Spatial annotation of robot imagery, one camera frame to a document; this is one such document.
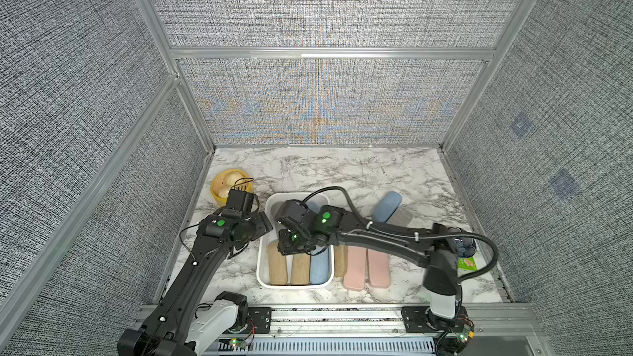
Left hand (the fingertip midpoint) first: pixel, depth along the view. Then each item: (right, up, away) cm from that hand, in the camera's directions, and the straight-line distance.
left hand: (266, 225), depth 78 cm
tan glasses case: (+3, -14, +3) cm, 15 cm away
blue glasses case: (+43, +4, +18) cm, 47 cm away
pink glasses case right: (+37, -15, +3) cm, 40 cm away
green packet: (+68, -14, +6) cm, 70 cm away
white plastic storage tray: (+15, +9, -8) cm, 20 cm away
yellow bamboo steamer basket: (-12, +11, +22) cm, 28 cm away
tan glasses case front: (+24, -12, +3) cm, 27 cm away
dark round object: (+68, -9, +7) cm, 69 cm away
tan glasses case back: (+11, -14, +2) cm, 18 cm away
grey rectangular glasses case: (+48, 0, +15) cm, 50 cm away
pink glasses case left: (+28, -17, +1) cm, 33 cm away
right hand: (+5, -4, -6) cm, 9 cm away
